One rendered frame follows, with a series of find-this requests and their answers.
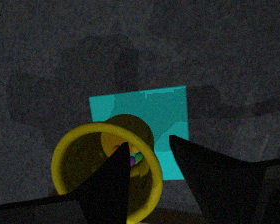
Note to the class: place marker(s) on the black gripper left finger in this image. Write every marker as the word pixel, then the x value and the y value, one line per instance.
pixel 101 199

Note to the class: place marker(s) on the tan flat bar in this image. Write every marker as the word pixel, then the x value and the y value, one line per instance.
pixel 163 216

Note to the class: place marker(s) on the green marble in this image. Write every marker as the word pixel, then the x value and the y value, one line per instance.
pixel 138 157

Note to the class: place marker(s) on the purple marble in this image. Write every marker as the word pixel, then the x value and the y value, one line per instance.
pixel 132 161

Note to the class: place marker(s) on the dark yellow cup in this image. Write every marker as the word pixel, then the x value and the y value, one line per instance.
pixel 83 149

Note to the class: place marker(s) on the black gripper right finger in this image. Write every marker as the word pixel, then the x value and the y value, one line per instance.
pixel 227 190

